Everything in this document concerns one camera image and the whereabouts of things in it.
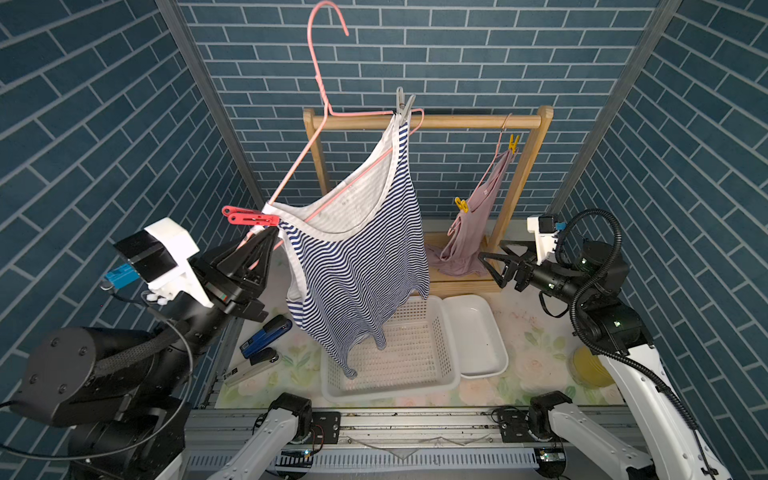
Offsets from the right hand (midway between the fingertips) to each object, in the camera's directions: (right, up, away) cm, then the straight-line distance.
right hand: (496, 252), depth 62 cm
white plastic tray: (+3, -25, +25) cm, 35 cm away
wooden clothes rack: (-5, -12, +38) cm, 40 cm away
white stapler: (-59, -31, +19) cm, 70 cm away
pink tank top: (-1, 0, +30) cm, 30 cm away
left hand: (-33, +3, -27) cm, 43 cm away
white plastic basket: (-14, -31, +23) cm, 41 cm away
